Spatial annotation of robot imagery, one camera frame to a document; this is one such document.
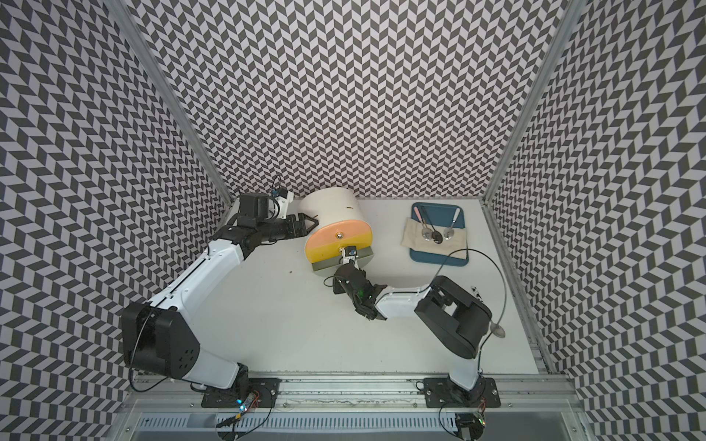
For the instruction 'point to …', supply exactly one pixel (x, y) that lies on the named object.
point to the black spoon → (437, 235)
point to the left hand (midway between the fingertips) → (310, 226)
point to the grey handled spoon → (449, 232)
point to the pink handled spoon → (427, 233)
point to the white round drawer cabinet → (338, 213)
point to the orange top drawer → (334, 230)
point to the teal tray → (440, 213)
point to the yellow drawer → (322, 251)
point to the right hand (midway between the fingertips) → (340, 273)
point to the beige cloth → (455, 247)
